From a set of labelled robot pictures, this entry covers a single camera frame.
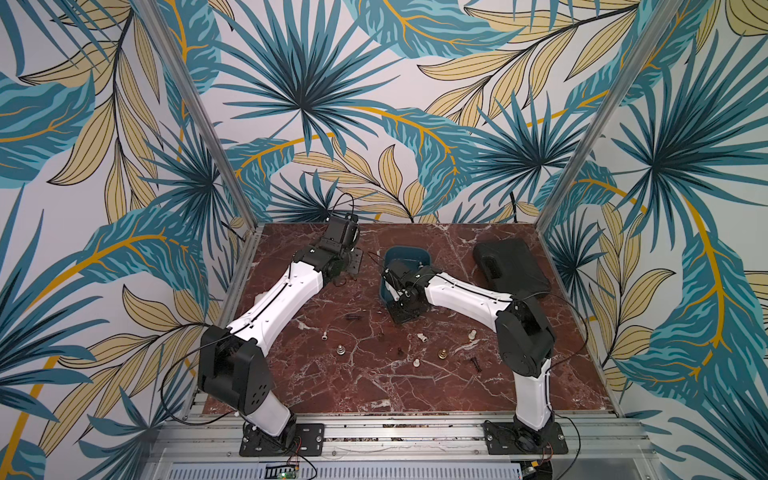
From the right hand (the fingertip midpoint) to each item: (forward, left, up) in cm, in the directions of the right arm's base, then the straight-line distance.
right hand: (398, 315), depth 90 cm
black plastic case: (+17, -39, +2) cm, 43 cm away
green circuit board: (-37, +29, -7) cm, 48 cm away
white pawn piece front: (-13, -5, -4) cm, 15 cm away
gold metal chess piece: (-11, -12, -3) cm, 17 cm away
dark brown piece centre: (-5, +5, -4) cm, 8 cm away
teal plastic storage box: (+23, -10, +1) cm, 25 cm away
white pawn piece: (-5, -7, -4) cm, 10 cm away
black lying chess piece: (+2, +14, -4) cm, 15 cm away
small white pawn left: (-5, +22, -4) cm, 23 cm away
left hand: (+10, +14, +16) cm, 24 cm away
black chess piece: (-13, -21, -4) cm, 25 cm away
